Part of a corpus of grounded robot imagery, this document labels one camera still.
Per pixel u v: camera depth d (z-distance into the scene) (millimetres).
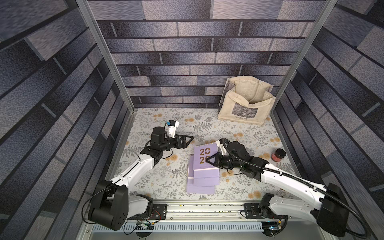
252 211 727
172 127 736
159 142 641
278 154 860
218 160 656
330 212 385
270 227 702
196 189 786
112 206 406
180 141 711
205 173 741
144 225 709
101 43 813
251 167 551
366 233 364
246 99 947
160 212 734
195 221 740
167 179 847
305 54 867
